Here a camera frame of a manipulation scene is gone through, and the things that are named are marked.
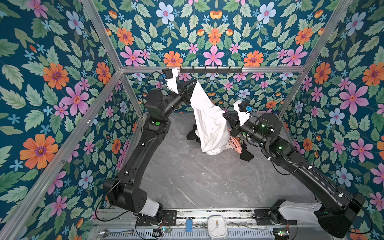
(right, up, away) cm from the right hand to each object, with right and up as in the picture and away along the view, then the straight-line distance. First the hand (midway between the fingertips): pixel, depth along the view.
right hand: (226, 111), depth 61 cm
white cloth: (-5, -6, +11) cm, 13 cm away
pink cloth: (+10, -16, +28) cm, 34 cm away
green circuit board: (-28, -56, +9) cm, 63 cm away
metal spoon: (-56, -56, +7) cm, 79 cm away
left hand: (-12, +13, -6) cm, 19 cm away
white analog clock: (-3, -53, +8) cm, 54 cm away
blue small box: (-17, -55, +11) cm, 59 cm away
